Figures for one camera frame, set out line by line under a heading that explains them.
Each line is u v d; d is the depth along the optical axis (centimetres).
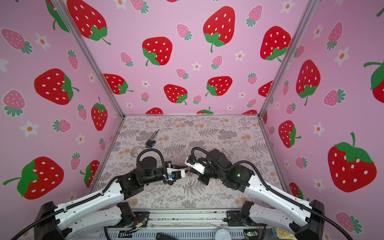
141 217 75
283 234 66
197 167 58
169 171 57
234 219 73
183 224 73
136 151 101
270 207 45
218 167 50
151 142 104
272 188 45
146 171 54
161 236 69
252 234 70
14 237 37
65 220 42
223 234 65
